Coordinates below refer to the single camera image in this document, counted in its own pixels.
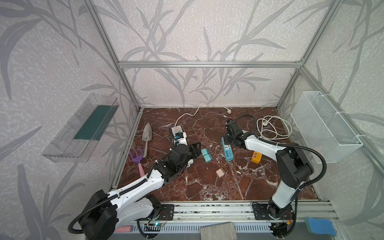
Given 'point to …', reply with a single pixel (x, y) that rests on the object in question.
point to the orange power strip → (257, 157)
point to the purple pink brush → (124, 229)
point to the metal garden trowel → (146, 136)
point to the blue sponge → (321, 226)
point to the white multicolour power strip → (180, 137)
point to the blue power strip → (228, 150)
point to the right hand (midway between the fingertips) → (227, 136)
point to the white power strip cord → (228, 110)
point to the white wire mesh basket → (322, 129)
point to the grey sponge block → (224, 231)
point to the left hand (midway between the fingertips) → (198, 144)
